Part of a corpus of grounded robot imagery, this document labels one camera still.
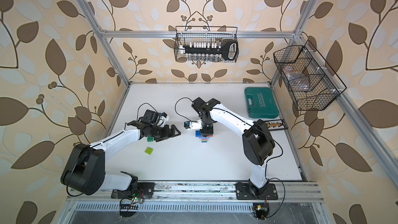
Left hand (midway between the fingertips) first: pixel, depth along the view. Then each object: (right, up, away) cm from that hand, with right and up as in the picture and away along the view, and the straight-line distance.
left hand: (175, 134), depth 86 cm
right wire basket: (+68, +27, -12) cm, 75 cm away
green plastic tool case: (+54, +17, +17) cm, 59 cm away
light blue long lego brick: (+13, 0, -1) cm, 13 cm away
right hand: (+17, +3, +1) cm, 18 cm away
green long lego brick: (-16, -4, +5) cm, 17 cm away
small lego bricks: (+16, -4, +5) cm, 18 cm away
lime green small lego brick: (-15, -10, +1) cm, 18 cm away
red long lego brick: (+19, -1, +1) cm, 19 cm away
